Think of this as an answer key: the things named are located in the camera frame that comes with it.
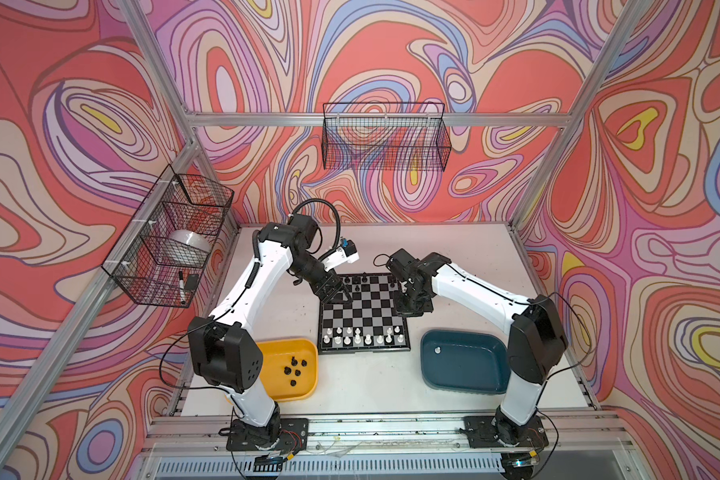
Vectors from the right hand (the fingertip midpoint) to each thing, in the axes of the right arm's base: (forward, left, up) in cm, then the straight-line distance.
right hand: (408, 320), depth 84 cm
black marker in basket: (+2, +57, +17) cm, 60 cm away
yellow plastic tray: (-10, +34, -7) cm, 36 cm away
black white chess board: (+3, +11, -6) cm, 13 cm away
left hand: (+3, +18, +13) cm, 22 cm away
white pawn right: (0, +3, -6) cm, 6 cm away
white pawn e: (-6, -9, -8) cm, 13 cm away
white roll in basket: (+11, +55, +24) cm, 61 cm away
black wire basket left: (+8, +61, +23) cm, 66 cm away
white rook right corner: (-3, +2, -5) cm, 7 cm away
